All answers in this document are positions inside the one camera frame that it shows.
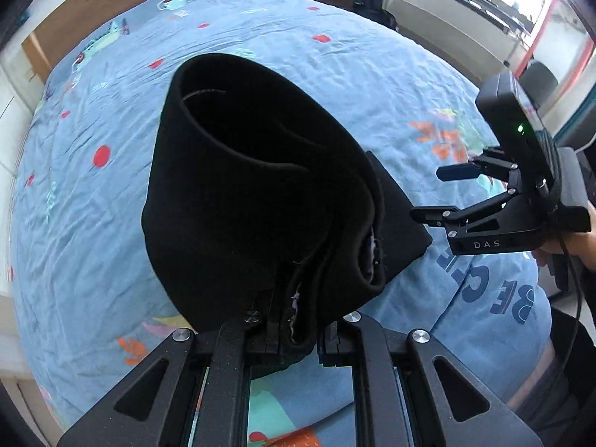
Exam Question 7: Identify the black pants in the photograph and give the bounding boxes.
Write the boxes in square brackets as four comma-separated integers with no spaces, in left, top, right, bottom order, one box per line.
[142,54,431,367]

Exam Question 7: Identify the person's right hand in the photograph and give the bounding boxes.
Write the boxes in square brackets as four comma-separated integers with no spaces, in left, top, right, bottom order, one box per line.
[532,202,596,272]

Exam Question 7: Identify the blue patterned bed sheet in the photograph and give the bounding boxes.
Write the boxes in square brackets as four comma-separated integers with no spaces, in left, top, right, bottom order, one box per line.
[10,0,552,446]

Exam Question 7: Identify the dark bag on floor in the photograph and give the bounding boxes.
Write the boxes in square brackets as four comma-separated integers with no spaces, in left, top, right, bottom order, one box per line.
[352,0,398,30]

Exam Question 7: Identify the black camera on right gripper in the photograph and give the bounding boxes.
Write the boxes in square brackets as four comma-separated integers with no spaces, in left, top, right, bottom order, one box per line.
[476,71,561,211]

